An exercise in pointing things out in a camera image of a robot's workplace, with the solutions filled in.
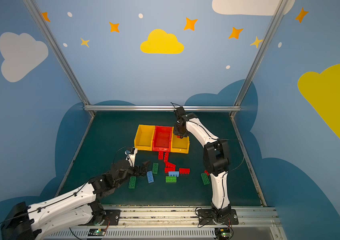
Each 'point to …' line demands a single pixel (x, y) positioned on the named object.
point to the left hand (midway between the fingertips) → (145, 160)
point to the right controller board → (223, 233)
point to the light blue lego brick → (174, 173)
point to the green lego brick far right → (205, 179)
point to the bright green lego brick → (170, 179)
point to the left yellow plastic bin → (144, 137)
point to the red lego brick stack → (170, 167)
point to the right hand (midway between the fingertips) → (179, 131)
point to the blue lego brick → (150, 177)
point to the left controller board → (97, 232)
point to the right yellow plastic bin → (178, 145)
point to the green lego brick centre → (155, 168)
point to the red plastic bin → (162, 137)
